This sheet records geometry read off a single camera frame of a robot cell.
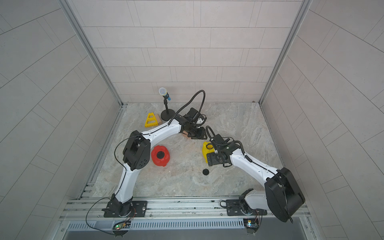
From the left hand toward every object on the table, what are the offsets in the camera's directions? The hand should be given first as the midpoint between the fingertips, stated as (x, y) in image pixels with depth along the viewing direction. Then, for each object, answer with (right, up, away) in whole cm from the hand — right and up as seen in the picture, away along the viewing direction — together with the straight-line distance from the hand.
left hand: (208, 137), depth 90 cm
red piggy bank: (-25, -12, -9) cm, 29 cm away
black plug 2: (-2, -18, -7) cm, 20 cm away
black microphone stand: (-29, +14, +18) cm, 36 cm away
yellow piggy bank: (-1, -5, -6) cm, 8 cm away
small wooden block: (-34, +10, +15) cm, 39 cm away
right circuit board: (+18, -37, -21) cm, 46 cm away
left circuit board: (-39, -34, -26) cm, 58 cm away
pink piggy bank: (-13, +3, -11) cm, 17 cm away
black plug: (-26, -8, -9) cm, 29 cm away
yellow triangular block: (-40, +9, +15) cm, 44 cm away
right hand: (+4, -12, -4) cm, 13 cm away
